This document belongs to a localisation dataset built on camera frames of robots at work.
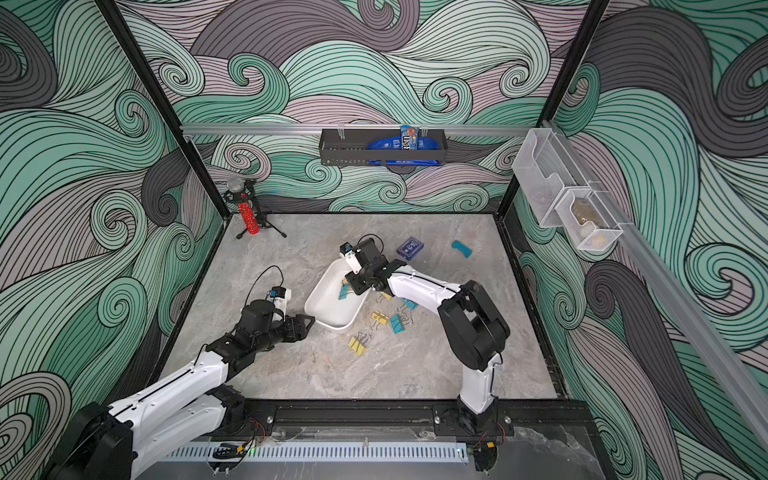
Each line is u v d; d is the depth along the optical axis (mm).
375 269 697
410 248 1069
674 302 508
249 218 1008
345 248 816
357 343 844
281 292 764
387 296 949
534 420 744
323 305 939
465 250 1099
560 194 718
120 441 394
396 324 886
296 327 742
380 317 895
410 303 921
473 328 476
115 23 724
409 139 900
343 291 947
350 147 952
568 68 799
